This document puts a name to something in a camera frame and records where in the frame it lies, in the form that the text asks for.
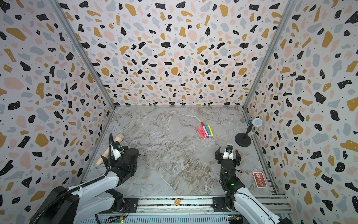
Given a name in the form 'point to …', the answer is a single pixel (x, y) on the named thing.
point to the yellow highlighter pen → (211, 132)
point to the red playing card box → (259, 179)
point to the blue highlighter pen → (208, 130)
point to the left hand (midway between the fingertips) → (114, 152)
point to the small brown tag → (177, 201)
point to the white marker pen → (205, 129)
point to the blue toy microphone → (256, 122)
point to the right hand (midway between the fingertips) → (229, 149)
